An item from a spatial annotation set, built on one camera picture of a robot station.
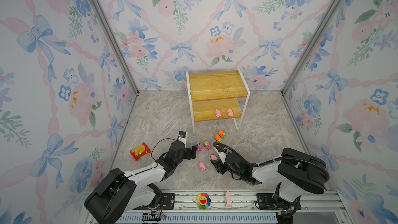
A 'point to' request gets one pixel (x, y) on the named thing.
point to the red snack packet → (140, 151)
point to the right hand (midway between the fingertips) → (214, 158)
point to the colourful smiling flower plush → (203, 201)
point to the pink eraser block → (228, 199)
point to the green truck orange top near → (217, 138)
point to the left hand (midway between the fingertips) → (190, 143)
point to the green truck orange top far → (222, 134)
